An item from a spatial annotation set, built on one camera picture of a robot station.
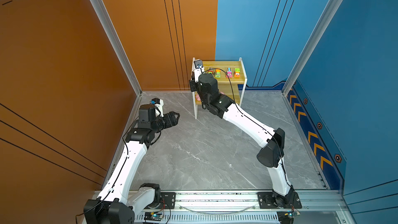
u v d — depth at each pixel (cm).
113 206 38
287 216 71
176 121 69
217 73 81
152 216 71
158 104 69
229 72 81
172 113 69
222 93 60
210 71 81
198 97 63
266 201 72
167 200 74
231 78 82
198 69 59
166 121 67
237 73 81
